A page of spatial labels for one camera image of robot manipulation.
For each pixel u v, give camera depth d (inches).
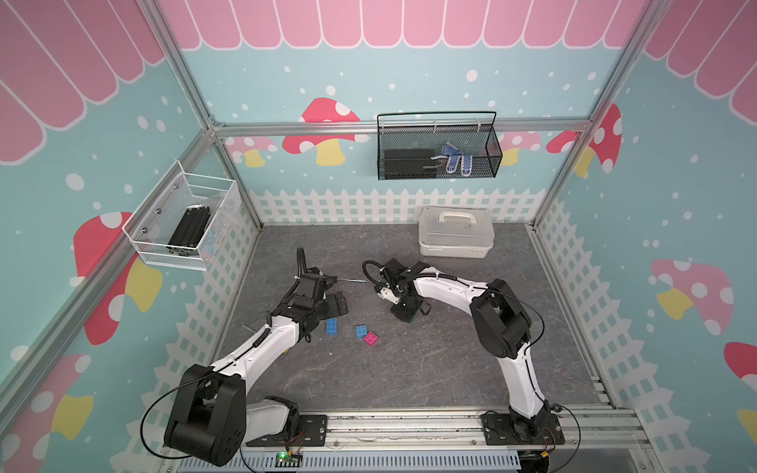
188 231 27.4
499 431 29.2
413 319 36.2
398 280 29.2
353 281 40.8
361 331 35.3
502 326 21.2
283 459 28.8
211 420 16.2
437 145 37.1
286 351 22.3
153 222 26.9
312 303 26.4
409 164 35.3
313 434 29.3
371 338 35.1
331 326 36.0
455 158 31.9
